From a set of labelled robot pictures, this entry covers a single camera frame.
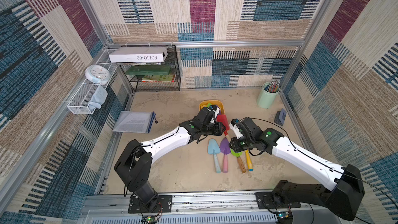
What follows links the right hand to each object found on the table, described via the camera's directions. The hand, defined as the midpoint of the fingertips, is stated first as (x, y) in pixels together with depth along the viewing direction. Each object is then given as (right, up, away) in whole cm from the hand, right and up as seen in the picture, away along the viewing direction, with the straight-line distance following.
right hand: (230, 143), depth 79 cm
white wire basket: (-68, +20, -10) cm, 71 cm away
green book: (-47, +41, +17) cm, 64 cm away
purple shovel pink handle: (-1, -5, +10) cm, 12 cm away
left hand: (-3, +8, +3) cm, 9 cm away
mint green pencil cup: (+29, +26, +22) cm, 45 cm away
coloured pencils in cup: (+31, +31, +21) cm, 48 cm away
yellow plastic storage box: (-12, +20, +26) cm, 35 cm away
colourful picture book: (-41, +36, +22) cm, 59 cm away
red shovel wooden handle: (-2, +12, +7) cm, 14 cm away
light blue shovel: (-7, -6, +12) cm, 15 cm away
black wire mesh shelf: (-63, +37, +37) cm, 82 cm away
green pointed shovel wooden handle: (+6, -9, +10) cm, 15 cm away
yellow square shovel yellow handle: (+11, -13, +4) cm, 18 cm away
